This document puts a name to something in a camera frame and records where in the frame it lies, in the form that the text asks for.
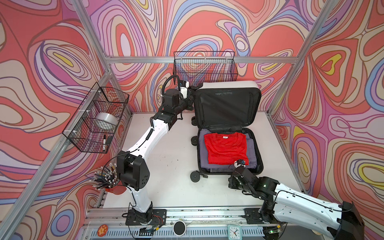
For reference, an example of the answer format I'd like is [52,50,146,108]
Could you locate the purple trousers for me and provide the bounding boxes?
[198,129,261,173]

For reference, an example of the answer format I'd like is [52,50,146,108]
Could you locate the red t-shirt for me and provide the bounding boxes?
[204,132,249,165]

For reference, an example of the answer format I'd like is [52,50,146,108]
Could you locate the black white suitcase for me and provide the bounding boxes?
[191,81,264,175]

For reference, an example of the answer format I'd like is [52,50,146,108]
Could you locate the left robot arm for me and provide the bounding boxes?
[116,96,194,225]

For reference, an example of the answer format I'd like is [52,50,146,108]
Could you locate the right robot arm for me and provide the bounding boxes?
[229,165,365,240]

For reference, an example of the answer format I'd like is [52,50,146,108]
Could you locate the small teal clock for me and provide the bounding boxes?
[228,225,243,240]

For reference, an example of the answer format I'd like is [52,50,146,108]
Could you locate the silver tape roll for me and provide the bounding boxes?
[95,112,118,131]

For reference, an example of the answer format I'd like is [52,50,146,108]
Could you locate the black marker pen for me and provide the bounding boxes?
[103,135,107,152]

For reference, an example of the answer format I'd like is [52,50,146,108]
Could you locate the red pencil cup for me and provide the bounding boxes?
[90,163,127,195]

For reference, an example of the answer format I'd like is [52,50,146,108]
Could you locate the red round sticker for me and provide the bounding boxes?
[97,224,109,237]

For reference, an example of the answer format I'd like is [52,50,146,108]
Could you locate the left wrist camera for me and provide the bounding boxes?
[163,81,190,108]

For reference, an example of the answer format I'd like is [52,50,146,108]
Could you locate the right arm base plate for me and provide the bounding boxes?
[242,208,286,225]

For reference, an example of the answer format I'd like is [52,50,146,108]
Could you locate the black wire basket back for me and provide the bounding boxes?
[174,50,238,86]

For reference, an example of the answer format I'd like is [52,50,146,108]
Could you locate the black wire basket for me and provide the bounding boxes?
[62,83,129,154]
[174,50,238,86]

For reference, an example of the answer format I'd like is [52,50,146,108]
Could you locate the black wire basket left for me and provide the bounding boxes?
[62,83,129,154]

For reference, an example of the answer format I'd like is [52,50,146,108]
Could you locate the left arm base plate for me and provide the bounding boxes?
[123,209,167,226]

